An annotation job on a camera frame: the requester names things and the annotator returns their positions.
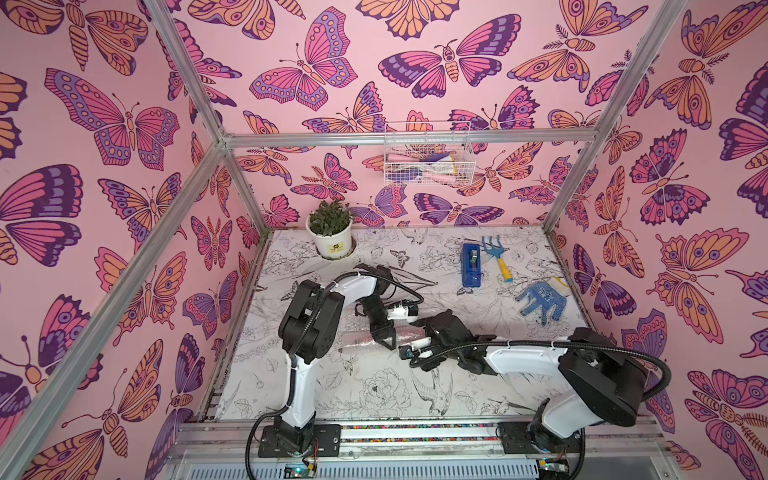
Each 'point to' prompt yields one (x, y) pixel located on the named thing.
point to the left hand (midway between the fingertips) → (392, 337)
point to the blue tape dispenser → (471, 265)
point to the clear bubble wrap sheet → (356, 330)
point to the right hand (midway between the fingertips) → (416, 328)
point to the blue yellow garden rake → (498, 250)
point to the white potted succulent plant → (331, 226)
